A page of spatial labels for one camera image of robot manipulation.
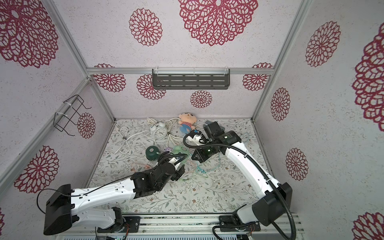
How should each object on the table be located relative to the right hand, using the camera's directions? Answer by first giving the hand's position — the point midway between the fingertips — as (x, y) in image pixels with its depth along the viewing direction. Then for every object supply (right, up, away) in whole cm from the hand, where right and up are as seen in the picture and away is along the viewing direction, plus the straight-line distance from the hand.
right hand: (192, 155), depth 73 cm
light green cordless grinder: (-5, +3, -2) cm, 6 cm away
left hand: (-8, -4, +4) cm, 9 cm away
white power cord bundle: (-15, +14, +39) cm, 44 cm away
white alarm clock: (-23, +12, +30) cm, 40 cm away
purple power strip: (-15, 0, +27) cm, 31 cm away
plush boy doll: (-4, +19, +36) cm, 41 cm away
